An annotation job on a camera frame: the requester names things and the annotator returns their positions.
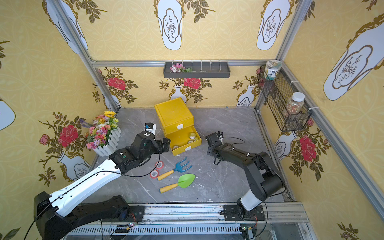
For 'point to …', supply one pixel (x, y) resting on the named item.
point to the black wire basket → (275, 91)
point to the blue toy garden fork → (180, 168)
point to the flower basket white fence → (103, 135)
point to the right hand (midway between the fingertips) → (216, 148)
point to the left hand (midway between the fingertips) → (157, 139)
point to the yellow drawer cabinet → (178, 124)
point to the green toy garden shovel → (184, 180)
